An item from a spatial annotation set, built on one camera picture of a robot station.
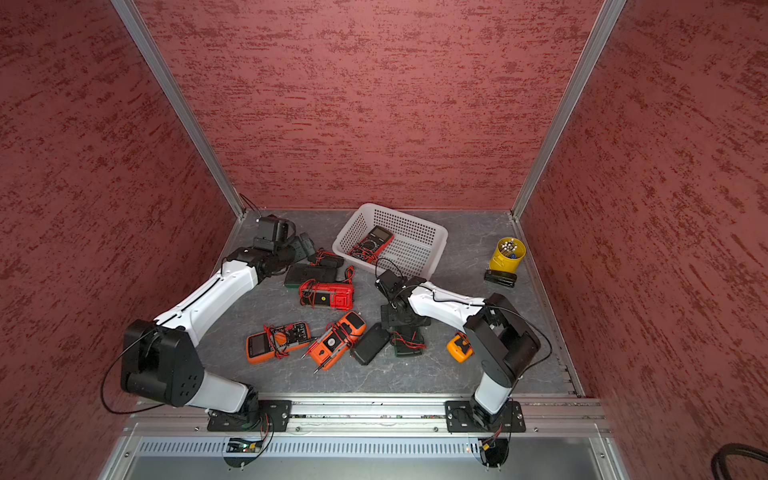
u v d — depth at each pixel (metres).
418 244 1.10
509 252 0.89
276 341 0.81
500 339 0.46
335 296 0.90
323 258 0.98
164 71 0.81
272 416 0.76
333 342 0.83
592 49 0.77
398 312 0.65
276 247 0.65
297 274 0.94
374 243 1.06
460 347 0.82
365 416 0.76
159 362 0.42
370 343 0.84
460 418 0.73
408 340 0.83
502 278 0.98
